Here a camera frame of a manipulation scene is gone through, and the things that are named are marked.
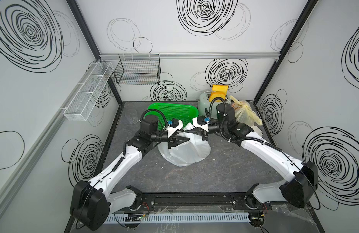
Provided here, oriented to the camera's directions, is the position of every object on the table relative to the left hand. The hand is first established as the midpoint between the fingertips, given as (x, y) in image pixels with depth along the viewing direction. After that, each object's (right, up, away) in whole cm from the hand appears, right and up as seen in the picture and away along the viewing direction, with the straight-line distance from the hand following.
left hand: (187, 136), depth 69 cm
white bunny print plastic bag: (+1, -11, +11) cm, 16 cm away
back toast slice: (+24, +29, +33) cm, 50 cm away
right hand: (0, +3, -4) cm, 5 cm away
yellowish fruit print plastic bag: (+35, +11, +17) cm, 41 cm away
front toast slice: (+19, +24, +27) cm, 41 cm away
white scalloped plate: (+50, -1, +30) cm, 58 cm away
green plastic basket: (+1, +12, +36) cm, 38 cm away
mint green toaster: (+13, +19, +30) cm, 38 cm away
